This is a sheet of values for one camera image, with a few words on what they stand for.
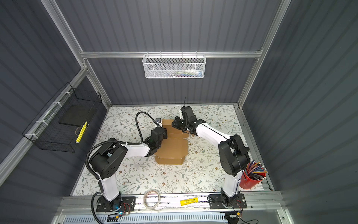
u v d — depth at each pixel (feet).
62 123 2.38
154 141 2.42
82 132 2.32
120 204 2.36
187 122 2.32
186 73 3.01
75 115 2.50
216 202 2.42
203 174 2.77
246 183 2.28
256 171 2.41
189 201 2.40
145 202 2.47
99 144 1.61
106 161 1.63
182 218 2.53
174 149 3.09
